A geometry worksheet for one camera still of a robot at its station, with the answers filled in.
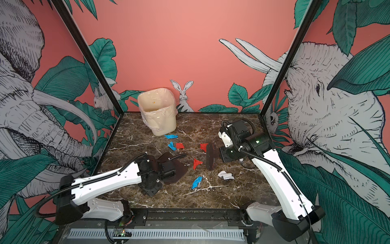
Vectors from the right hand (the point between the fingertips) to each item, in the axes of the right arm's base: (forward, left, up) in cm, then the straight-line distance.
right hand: (219, 154), depth 67 cm
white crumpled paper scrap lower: (0, -6, -27) cm, 28 cm away
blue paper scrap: (+29, +30, -27) cm, 49 cm away
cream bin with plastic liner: (+29, +33, 0) cm, 44 cm away
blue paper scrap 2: (+21, +28, -26) cm, 44 cm away
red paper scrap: (+21, +23, -26) cm, 41 cm away
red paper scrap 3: (+9, +12, -27) cm, 30 cm away
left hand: (-11, +33, -13) cm, 37 cm away
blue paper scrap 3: (-4, +12, -27) cm, 29 cm away
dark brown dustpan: (-9, +19, +4) cm, 22 cm away
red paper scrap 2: (+21, +7, -28) cm, 36 cm away
